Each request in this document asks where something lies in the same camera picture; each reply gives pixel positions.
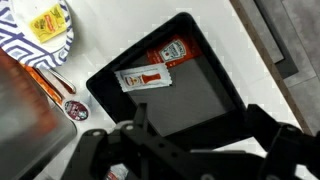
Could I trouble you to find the red Heinz ketchup sachet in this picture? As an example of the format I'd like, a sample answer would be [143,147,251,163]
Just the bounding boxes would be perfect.
[145,34,203,69]

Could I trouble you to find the loose coffee pod maroon lid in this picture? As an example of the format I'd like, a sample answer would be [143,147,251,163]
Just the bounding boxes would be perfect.
[62,99,91,122]

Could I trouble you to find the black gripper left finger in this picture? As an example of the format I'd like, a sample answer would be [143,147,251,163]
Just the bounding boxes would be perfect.
[61,102,201,180]

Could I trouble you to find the yellow mustard sachet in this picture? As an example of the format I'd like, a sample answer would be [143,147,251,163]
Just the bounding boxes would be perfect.
[29,3,68,44]

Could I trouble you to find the small red white sachet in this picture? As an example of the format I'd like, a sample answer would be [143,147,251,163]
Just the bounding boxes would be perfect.
[106,163,130,180]

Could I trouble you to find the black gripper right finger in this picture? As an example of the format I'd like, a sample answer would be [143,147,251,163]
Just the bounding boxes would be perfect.
[245,103,320,180]

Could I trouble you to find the blue patterned paper plate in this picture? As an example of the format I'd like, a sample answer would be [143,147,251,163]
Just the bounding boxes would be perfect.
[0,0,75,70]

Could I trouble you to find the white sachet with red bottle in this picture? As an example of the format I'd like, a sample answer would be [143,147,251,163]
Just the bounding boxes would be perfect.
[113,63,174,93]

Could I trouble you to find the black plastic tray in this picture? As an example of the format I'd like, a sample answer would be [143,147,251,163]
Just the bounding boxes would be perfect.
[85,11,255,151]

